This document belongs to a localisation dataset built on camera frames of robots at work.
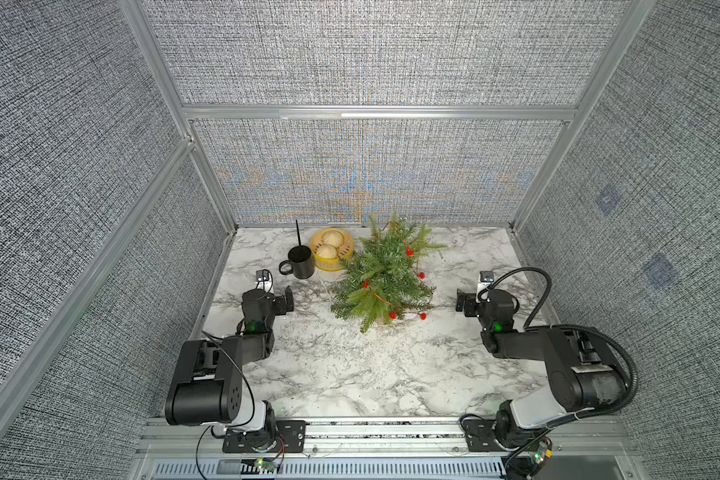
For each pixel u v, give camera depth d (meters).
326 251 1.04
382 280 0.70
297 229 1.00
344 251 1.07
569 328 0.51
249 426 0.60
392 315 0.72
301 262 0.99
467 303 0.85
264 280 0.78
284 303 0.85
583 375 0.45
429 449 0.72
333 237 1.07
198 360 0.48
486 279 0.81
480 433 0.73
